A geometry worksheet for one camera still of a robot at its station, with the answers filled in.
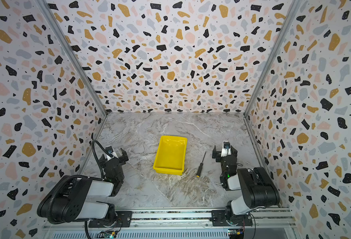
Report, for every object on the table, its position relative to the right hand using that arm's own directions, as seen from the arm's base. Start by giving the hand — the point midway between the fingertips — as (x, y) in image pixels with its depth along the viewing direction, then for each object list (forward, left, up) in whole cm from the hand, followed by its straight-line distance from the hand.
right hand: (225, 146), depth 90 cm
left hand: (-6, +66, +2) cm, 66 cm away
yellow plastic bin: (-4, +33, -5) cm, 34 cm away
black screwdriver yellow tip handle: (-9, +15, -9) cm, 20 cm away
